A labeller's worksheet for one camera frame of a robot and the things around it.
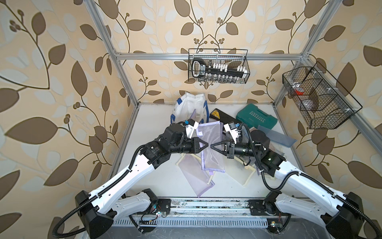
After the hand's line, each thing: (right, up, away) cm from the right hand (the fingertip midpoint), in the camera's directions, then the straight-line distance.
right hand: (210, 147), depth 65 cm
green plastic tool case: (+34, +15, +43) cm, 57 cm away
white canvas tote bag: (-11, +21, +41) cm, 47 cm away
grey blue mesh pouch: (+49, 0, +35) cm, 60 cm away
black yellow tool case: (+15, +12, +46) cm, 50 cm away
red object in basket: (+50, +28, +16) cm, 60 cm away
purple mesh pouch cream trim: (-8, +15, +35) cm, 39 cm away
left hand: (-2, +2, 0) cm, 2 cm away
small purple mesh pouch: (-4, -23, +18) cm, 29 cm away
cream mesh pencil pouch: (+17, -18, +22) cm, 33 cm away
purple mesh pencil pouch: (0, +6, 0) cm, 6 cm away
